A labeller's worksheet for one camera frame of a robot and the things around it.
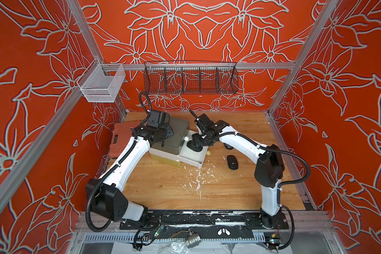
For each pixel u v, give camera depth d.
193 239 0.66
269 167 0.48
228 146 0.60
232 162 0.90
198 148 0.88
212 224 0.73
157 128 0.58
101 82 0.93
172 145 0.76
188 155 0.87
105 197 0.40
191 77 0.97
